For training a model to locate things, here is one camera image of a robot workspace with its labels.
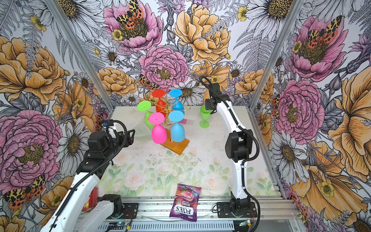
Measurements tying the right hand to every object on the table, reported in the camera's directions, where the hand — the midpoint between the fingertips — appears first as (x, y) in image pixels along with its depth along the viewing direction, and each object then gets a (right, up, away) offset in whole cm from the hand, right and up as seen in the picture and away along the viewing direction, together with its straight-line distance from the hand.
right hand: (211, 107), depth 96 cm
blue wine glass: (-22, 0, -9) cm, 24 cm away
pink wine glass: (-30, -16, -21) cm, 40 cm away
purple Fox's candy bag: (-16, -51, -22) cm, 58 cm away
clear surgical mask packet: (-48, -17, +10) cm, 52 cm away
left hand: (-46, -17, -19) cm, 53 cm away
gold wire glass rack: (-22, -26, 0) cm, 34 cm away
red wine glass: (-30, -1, -17) cm, 34 cm away
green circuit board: (-50, -60, -25) cm, 82 cm away
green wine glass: (-38, -1, -19) cm, 43 cm away
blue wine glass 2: (-21, -13, -20) cm, 32 cm away
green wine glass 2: (-4, -5, +3) cm, 7 cm away
